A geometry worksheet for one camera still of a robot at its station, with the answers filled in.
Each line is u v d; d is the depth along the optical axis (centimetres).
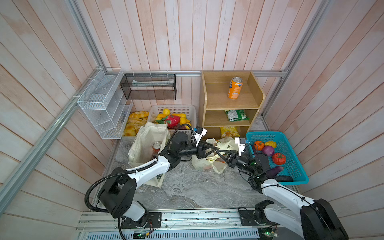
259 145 97
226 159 69
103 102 69
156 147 88
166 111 113
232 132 104
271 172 88
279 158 89
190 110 115
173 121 104
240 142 67
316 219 41
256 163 60
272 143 98
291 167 86
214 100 83
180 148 63
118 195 43
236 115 93
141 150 83
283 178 84
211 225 73
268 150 93
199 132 67
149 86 102
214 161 69
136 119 111
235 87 78
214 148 72
